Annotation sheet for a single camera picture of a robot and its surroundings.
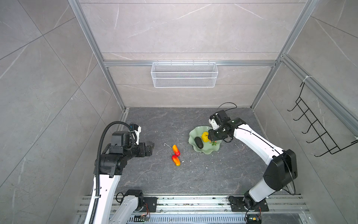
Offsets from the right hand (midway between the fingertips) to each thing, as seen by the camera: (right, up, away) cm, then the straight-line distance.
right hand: (213, 136), depth 85 cm
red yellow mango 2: (-23, -16, +2) cm, 28 cm away
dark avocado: (-7, -5, +9) cm, 13 cm away
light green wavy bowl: (-1, -8, +8) cm, 11 cm away
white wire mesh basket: (-17, +43, +16) cm, 49 cm away
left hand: (-38, -1, -16) cm, 41 cm away
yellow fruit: (-4, -1, +8) cm, 9 cm away
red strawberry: (0, -3, -3) cm, 5 cm away
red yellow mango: (-23, -11, +7) cm, 26 cm away
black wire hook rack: (+49, +2, -21) cm, 53 cm away
